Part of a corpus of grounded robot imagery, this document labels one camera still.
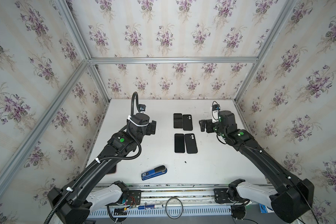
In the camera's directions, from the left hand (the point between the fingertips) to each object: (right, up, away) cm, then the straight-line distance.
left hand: (145, 118), depth 72 cm
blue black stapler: (+6, -31, +8) cm, 33 cm away
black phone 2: (+20, -18, +21) cm, 34 cm away
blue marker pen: (+3, -44, -3) cm, 45 cm away
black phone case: (+28, -18, +22) cm, 40 cm away
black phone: (+20, -3, +36) cm, 41 cm away
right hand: (+34, -2, +7) cm, 34 cm away
